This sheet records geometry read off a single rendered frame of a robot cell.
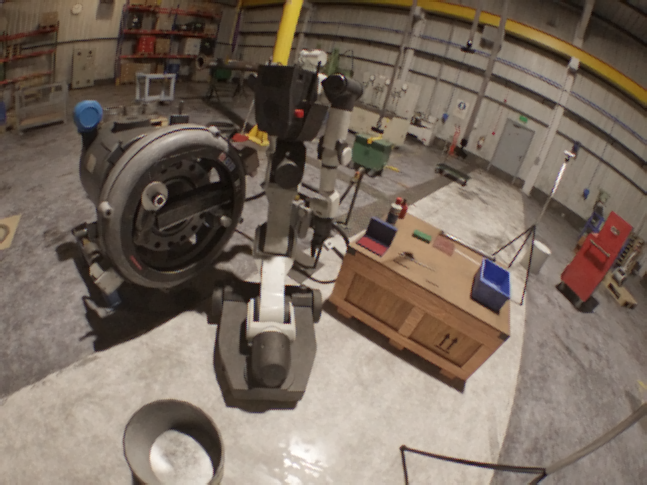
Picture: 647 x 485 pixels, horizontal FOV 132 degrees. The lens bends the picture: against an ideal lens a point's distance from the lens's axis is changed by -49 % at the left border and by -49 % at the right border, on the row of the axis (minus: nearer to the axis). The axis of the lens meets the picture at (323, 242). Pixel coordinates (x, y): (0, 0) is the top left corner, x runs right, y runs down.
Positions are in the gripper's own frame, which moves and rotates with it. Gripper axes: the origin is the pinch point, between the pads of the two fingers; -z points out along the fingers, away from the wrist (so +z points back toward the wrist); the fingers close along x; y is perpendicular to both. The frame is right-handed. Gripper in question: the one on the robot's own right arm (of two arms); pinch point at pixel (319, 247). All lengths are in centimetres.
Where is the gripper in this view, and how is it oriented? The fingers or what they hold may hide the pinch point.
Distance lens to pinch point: 140.6
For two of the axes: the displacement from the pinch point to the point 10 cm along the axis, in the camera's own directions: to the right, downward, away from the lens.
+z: 1.0, -7.9, -6.0
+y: -8.1, -4.1, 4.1
